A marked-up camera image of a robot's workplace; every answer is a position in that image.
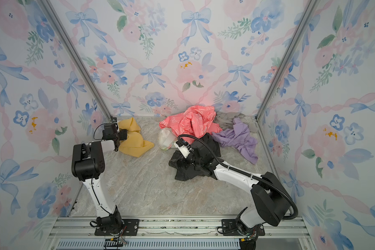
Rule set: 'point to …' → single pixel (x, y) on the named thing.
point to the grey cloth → (225, 120)
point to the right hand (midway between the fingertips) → (176, 153)
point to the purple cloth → (238, 136)
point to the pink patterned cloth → (196, 120)
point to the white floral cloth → (166, 139)
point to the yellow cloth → (135, 145)
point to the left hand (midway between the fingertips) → (115, 129)
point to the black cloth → (205, 152)
